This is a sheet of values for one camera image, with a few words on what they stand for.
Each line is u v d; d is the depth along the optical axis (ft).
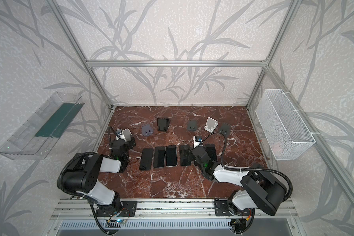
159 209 2.47
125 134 2.74
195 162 2.20
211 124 3.37
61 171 1.48
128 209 2.38
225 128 3.41
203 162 2.15
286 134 2.03
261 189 1.41
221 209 2.42
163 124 3.52
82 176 1.50
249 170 1.58
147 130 3.34
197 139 2.48
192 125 3.41
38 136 2.11
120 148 2.32
